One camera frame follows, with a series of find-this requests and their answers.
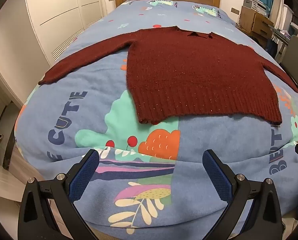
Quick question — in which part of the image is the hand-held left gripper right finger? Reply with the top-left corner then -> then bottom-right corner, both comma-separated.
202,149 -> 283,240

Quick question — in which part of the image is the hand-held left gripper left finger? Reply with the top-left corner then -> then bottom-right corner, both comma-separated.
18,149 -> 101,240

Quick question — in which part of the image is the dark red knitted sweater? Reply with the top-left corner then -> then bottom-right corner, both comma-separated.
38,26 -> 298,125

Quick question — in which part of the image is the blue printed blanket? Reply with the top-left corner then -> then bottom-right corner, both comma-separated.
14,0 -> 298,230

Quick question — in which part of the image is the grey chair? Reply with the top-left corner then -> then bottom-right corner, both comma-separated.
281,35 -> 298,80

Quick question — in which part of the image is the wooden dresser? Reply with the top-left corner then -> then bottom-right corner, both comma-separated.
239,5 -> 274,39

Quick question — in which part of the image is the white wardrobe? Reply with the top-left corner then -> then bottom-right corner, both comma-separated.
0,0 -> 108,100

